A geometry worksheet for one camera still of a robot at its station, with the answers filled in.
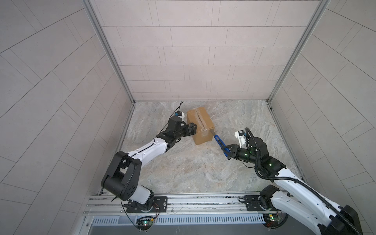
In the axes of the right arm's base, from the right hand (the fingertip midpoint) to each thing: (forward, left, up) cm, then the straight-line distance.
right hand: (221, 151), depth 73 cm
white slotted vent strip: (-25, +17, -16) cm, 34 cm away
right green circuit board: (-28, -21, -17) cm, 39 cm away
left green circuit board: (-26, +38, -12) cm, 47 cm away
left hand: (+18, +12, -1) cm, 22 cm away
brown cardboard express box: (+23, +8, 0) cm, 25 cm away
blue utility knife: (+3, -1, +1) cm, 3 cm away
